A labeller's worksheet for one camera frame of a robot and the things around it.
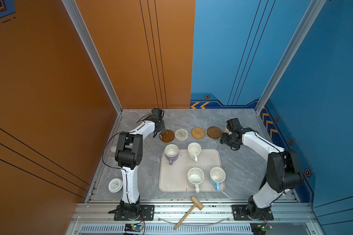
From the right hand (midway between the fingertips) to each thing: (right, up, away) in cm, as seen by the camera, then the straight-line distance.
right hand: (224, 141), depth 94 cm
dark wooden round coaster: (-3, +5, +15) cm, 16 cm away
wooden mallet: (-19, -30, -18) cm, 40 cm away
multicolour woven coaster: (-27, +3, +11) cm, 30 cm away
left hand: (-43, +11, +11) cm, 46 cm away
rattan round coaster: (-15, +4, +12) cm, 20 cm away
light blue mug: (-6, -19, -9) cm, 22 cm away
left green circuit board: (-51, -39, -23) cm, 68 cm away
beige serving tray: (-32, -21, -8) cm, 39 cm away
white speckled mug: (-19, -19, -9) cm, 29 cm away
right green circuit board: (+11, -39, -23) cm, 47 cm away
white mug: (-20, -6, 0) cm, 20 cm away
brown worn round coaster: (-38, +3, +9) cm, 39 cm away
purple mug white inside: (-34, -7, 0) cm, 34 cm away
